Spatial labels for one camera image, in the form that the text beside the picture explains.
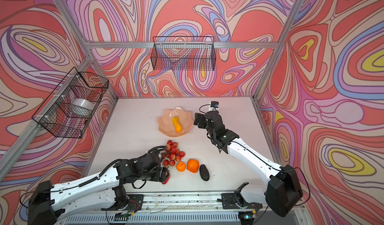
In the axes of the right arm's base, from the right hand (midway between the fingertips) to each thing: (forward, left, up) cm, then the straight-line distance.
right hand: (203, 117), depth 81 cm
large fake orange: (-20, +7, -16) cm, 27 cm away
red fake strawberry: (-26, +21, -19) cm, 39 cm away
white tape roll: (-1, +59, +12) cm, 60 cm away
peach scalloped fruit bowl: (+9, +24, -20) cm, 32 cm away
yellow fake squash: (+7, +16, -18) cm, 25 cm away
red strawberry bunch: (-13, +18, -16) cm, 27 cm away
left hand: (-25, +21, -16) cm, 36 cm away
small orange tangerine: (-20, +13, -19) cm, 30 cm away
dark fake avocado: (-24, +1, -18) cm, 30 cm away
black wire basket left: (-1, +69, +9) cm, 69 cm away
